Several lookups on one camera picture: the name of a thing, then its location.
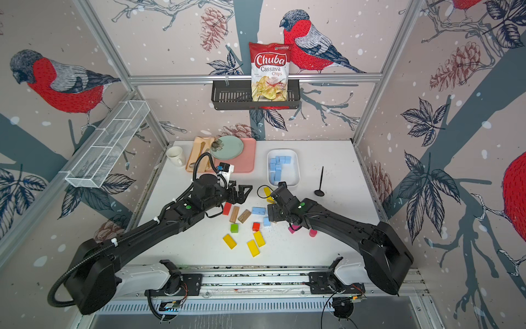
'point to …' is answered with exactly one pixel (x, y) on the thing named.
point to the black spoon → (319, 192)
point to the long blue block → (259, 210)
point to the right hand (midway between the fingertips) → (278, 208)
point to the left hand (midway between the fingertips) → (247, 181)
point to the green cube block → (234, 228)
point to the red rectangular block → (227, 208)
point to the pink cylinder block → (312, 233)
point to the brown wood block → (244, 216)
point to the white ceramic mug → (174, 153)
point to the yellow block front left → (229, 241)
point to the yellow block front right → (259, 238)
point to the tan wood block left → (234, 214)
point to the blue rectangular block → (275, 173)
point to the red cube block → (256, 226)
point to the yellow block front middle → (253, 248)
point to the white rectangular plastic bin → (290, 172)
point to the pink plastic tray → (246, 161)
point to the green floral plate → (226, 147)
